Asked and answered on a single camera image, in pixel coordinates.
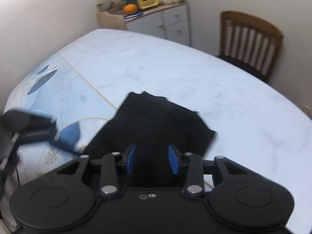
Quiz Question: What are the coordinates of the black t-shirt pink print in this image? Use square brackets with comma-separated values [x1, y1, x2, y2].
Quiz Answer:
[85, 92, 215, 188]

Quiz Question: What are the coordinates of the white blue patterned tablecloth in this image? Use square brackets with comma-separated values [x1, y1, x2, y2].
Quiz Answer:
[5, 29, 311, 233]

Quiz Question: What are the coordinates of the white side cabinet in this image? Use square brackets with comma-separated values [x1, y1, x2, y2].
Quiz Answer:
[126, 3, 191, 47]

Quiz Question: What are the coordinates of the far wooden chair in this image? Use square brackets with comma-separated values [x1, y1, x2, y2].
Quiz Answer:
[217, 11, 284, 83]

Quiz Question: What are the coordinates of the orange fruit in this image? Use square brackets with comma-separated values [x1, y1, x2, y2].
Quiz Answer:
[123, 4, 139, 15]

